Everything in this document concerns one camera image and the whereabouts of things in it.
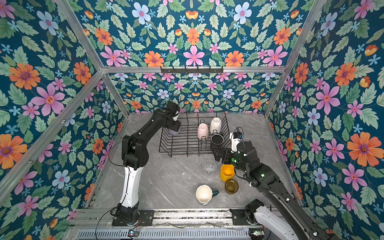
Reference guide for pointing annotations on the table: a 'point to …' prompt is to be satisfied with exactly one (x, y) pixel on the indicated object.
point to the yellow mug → (227, 172)
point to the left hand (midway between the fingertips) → (176, 122)
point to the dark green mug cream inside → (204, 193)
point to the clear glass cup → (209, 168)
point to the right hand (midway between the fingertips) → (218, 148)
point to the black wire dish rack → (187, 143)
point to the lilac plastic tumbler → (173, 132)
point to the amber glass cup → (231, 186)
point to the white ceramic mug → (215, 124)
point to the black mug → (216, 140)
